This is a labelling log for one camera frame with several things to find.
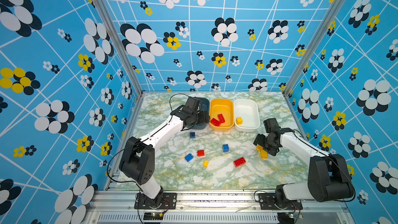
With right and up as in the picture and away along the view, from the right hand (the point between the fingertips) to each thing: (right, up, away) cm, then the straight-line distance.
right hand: (260, 146), depth 90 cm
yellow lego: (-10, +14, +9) cm, 20 cm away
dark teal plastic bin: (-33, +23, +19) cm, 44 cm away
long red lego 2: (-22, +15, +12) cm, 30 cm away
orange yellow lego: (-4, +1, -8) cm, 9 cm away
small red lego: (-35, -4, +1) cm, 36 cm away
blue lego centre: (-21, -1, -1) cm, 21 cm away
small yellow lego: (-32, -8, -5) cm, 34 cm away
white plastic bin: (-1, +21, +22) cm, 30 cm away
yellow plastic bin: (-21, +19, +15) cm, 33 cm away
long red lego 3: (-14, -8, -5) cm, 17 cm away
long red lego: (-26, +13, +12) cm, 31 cm away
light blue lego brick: (-42, -6, -1) cm, 43 cm away
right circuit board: (+3, -27, -21) cm, 34 cm away
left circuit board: (-57, -29, -18) cm, 66 cm away
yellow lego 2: (0, -4, -3) cm, 5 cm away
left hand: (-32, +17, -2) cm, 37 cm away
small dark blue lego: (-41, +5, +7) cm, 42 cm away
